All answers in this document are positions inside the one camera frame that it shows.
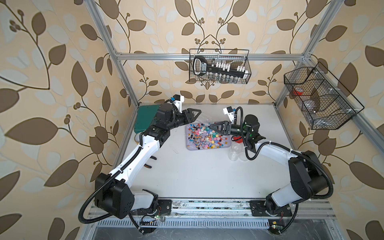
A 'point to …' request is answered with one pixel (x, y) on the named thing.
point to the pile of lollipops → (201, 136)
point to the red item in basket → (296, 92)
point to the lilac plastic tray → (227, 147)
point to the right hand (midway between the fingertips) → (210, 127)
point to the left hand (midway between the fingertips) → (196, 110)
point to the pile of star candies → (201, 136)
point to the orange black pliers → (149, 166)
